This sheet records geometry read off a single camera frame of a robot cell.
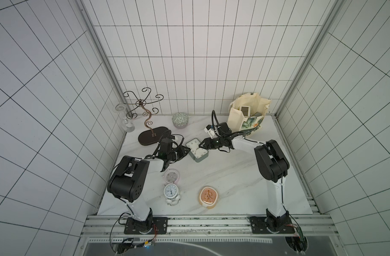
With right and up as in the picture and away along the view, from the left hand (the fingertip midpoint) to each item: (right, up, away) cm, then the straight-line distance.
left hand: (189, 151), depth 94 cm
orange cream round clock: (+11, -21, -15) cm, 27 cm away
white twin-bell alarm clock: (-8, -19, -14) cm, 25 cm away
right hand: (+9, +6, +4) cm, 11 cm away
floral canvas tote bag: (+29, +17, 0) cm, 34 cm away
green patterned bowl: (-7, +19, +17) cm, 27 cm away
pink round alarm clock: (-10, -13, -6) cm, 17 cm away
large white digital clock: (+36, +25, +7) cm, 45 cm away
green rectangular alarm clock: (+5, -1, +2) cm, 6 cm away
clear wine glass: (-34, +24, -15) cm, 44 cm away
